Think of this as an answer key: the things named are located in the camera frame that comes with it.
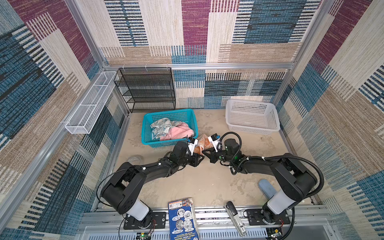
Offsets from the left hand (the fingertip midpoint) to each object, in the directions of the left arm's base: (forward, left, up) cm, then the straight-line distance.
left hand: (203, 155), depth 86 cm
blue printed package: (-32, +11, -6) cm, 34 cm away
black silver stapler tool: (-26, -12, -4) cm, 30 cm away
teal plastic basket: (+34, +9, -4) cm, 36 cm away
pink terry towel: (+18, +14, -1) cm, 23 cm away
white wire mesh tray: (+18, +59, +24) cm, 66 cm away
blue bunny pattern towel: (+19, +26, +2) cm, 32 cm away
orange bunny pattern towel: (+8, 0, 0) cm, 8 cm away
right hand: (+1, 0, 0) cm, 1 cm away
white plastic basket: (+36, -39, -8) cm, 54 cm away
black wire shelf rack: (+48, +38, +10) cm, 62 cm away
